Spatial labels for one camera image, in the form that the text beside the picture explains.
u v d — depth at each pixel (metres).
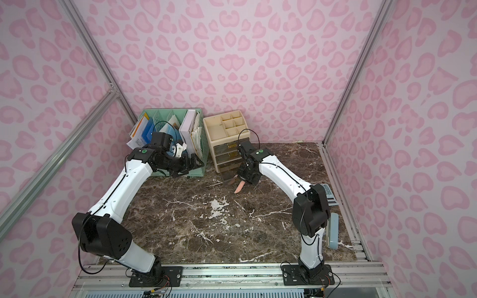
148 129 0.96
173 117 1.00
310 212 0.48
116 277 0.75
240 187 0.84
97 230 0.42
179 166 0.71
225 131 0.93
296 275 0.73
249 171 0.63
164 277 0.72
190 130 0.90
